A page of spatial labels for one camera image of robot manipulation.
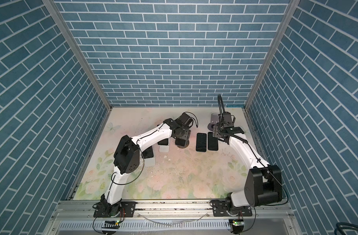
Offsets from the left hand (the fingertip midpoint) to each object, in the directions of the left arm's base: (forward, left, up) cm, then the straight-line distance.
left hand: (187, 135), depth 94 cm
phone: (-1, -18, -7) cm, 19 cm away
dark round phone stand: (-5, 0, -4) cm, 6 cm away
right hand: (-1, -22, +7) cm, 23 cm away
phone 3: (-3, +4, -3) cm, 6 cm away
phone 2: (-2, -9, -4) cm, 11 cm away
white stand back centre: (-5, +15, -8) cm, 18 cm away
